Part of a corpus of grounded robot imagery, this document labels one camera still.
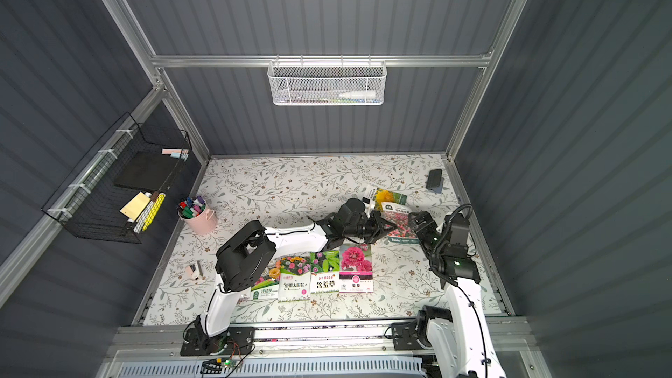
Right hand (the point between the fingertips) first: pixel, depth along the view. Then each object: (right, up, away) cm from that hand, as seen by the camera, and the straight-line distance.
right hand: (416, 224), depth 80 cm
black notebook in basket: (-81, +16, -3) cm, 82 cm away
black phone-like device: (+16, +14, +28) cm, 35 cm away
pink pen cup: (-74, +3, +8) cm, 74 cm away
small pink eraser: (-74, -17, +6) cm, 76 cm away
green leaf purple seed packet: (-29, -16, +7) cm, 34 cm away
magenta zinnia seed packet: (-18, -16, +7) cm, 25 cm away
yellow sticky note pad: (-79, +7, -10) cm, 80 cm away
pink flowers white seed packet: (-4, +2, +7) cm, 8 cm away
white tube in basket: (-17, +44, +12) cm, 49 cm away
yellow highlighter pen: (-74, +7, -9) cm, 75 cm away
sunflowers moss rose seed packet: (-38, -18, +5) cm, 43 cm away
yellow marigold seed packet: (-5, +7, +26) cm, 27 cm away
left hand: (-4, -2, -1) cm, 5 cm away
